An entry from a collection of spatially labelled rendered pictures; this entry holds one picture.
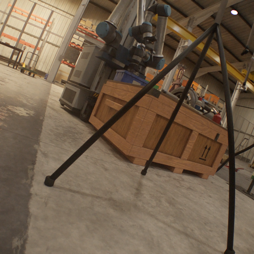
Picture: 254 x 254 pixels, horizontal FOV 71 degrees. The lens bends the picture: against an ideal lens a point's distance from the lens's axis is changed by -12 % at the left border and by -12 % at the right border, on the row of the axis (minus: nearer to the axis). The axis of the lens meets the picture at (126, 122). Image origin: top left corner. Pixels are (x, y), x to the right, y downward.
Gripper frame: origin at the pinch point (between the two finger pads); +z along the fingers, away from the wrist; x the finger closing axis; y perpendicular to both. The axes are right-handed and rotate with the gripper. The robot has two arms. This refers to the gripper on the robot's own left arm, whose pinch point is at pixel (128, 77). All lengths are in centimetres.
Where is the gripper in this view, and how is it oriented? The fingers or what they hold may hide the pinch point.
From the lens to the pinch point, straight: 194.0
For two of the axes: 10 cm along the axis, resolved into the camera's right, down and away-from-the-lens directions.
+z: -3.9, 9.2, 0.7
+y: 8.1, 3.0, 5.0
